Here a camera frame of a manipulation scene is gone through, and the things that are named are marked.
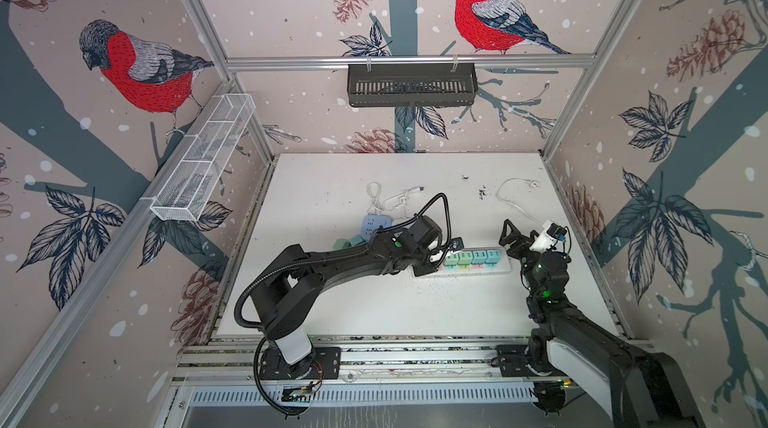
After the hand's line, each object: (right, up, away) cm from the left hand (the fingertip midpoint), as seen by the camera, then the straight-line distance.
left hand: (436, 254), depth 83 cm
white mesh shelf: (-64, +29, -3) cm, 70 cm away
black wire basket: (-6, +55, +21) cm, 59 cm away
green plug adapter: (+9, -2, +3) cm, 9 cm away
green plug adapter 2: (+5, -2, +3) cm, 6 cm away
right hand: (+23, +7, 0) cm, 24 cm away
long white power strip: (+21, -4, +5) cm, 22 cm away
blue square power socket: (-19, +7, +15) cm, 25 cm away
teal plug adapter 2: (+13, -1, +3) cm, 13 cm away
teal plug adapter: (+17, -1, +3) cm, 17 cm away
